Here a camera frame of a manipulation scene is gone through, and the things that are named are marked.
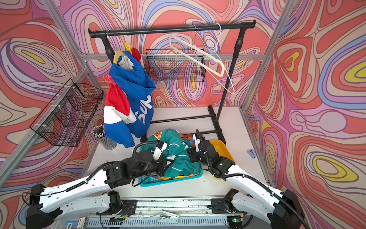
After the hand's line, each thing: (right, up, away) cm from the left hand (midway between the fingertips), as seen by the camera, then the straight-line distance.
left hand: (175, 163), depth 66 cm
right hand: (+8, +2, +13) cm, 15 cm away
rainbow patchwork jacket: (+9, +9, +19) cm, 23 cm away
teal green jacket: (+2, -3, +3) cm, 5 cm away
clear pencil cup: (-47, +13, +16) cm, 51 cm away
